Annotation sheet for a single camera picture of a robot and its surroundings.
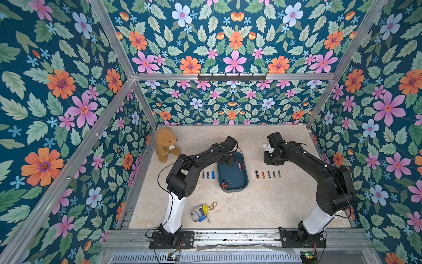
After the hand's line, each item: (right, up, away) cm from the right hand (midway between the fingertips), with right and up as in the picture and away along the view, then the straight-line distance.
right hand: (267, 159), depth 92 cm
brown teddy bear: (-57, +10, -2) cm, 58 cm away
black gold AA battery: (-5, -9, +3) cm, 11 cm away
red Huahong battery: (-15, -4, +6) cm, 17 cm away
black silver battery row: (+4, -9, +3) cm, 10 cm away
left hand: (-20, -1, +6) cm, 21 cm away
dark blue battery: (+2, -9, +4) cm, 10 cm away
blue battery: (-31, -10, +3) cm, 33 cm away
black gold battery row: (-37, -9, +3) cm, 38 cm away
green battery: (+8, -9, +4) cm, 12 cm away
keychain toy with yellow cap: (-37, -24, -15) cm, 46 cm away
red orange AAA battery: (-2, -9, +3) cm, 10 cm away
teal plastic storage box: (-19, -10, -2) cm, 21 cm away
